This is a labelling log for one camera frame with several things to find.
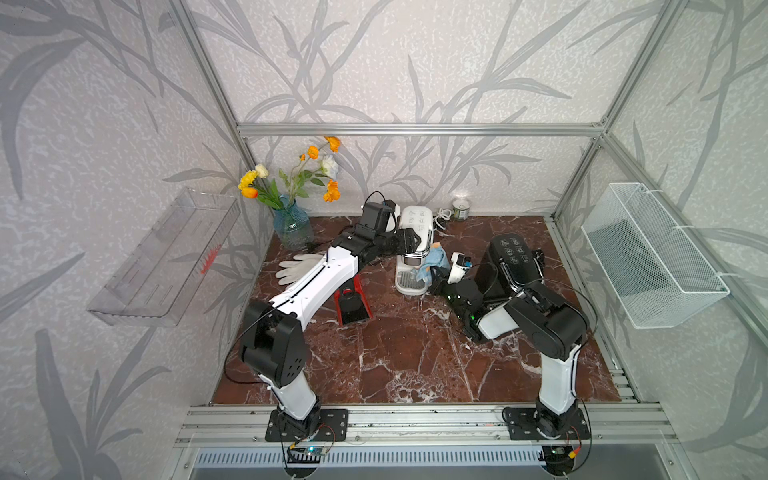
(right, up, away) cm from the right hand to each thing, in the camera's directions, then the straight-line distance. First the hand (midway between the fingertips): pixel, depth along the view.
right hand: (432, 263), depth 93 cm
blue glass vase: (-48, +12, +9) cm, 50 cm away
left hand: (-6, +7, -10) cm, 13 cm away
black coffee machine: (+19, +1, -15) cm, 24 cm away
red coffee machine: (-23, -10, -14) cm, 28 cm away
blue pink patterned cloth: (0, +2, -4) cm, 5 cm away
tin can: (+13, +19, +23) cm, 32 cm away
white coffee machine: (-4, +14, -4) cm, 15 cm away
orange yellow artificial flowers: (-37, +31, +9) cm, 49 cm away
